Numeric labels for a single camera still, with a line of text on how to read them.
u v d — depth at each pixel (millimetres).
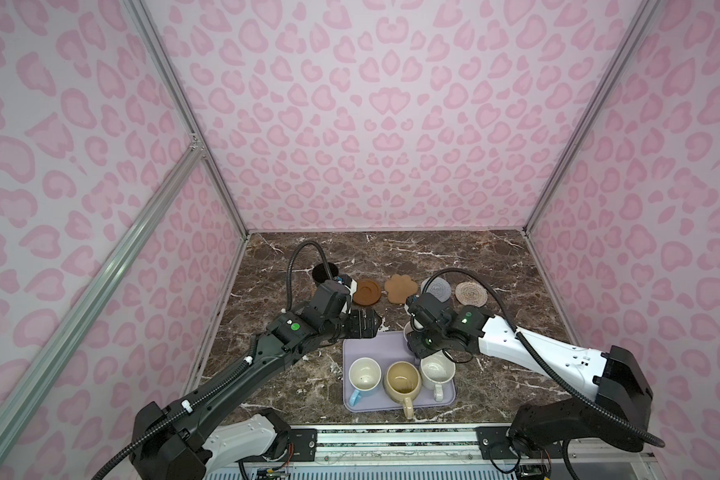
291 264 1101
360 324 652
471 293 1025
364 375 827
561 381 419
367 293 1012
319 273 1040
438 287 1027
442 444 750
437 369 839
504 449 728
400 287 1046
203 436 414
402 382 823
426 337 695
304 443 736
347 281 692
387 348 895
